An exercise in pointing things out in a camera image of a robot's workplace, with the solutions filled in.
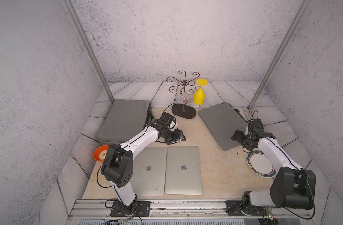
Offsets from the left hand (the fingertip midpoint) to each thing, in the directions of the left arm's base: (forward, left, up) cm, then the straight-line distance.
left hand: (184, 140), depth 84 cm
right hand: (+1, -33, -2) cm, 33 cm away
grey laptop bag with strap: (+28, +25, -7) cm, 38 cm away
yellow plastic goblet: (+28, -11, +11) cm, 32 cm away
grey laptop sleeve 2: (+25, -32, -13) cm, 43 cm away
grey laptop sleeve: (+25, +42, -7) cm, 49 cm away
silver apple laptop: (-13, +22, -14) cm, 29 cm away
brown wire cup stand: (+35, +1, -10) cm, 37 cm away
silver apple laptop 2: (-13, +1, -14) cm, 19 cm away
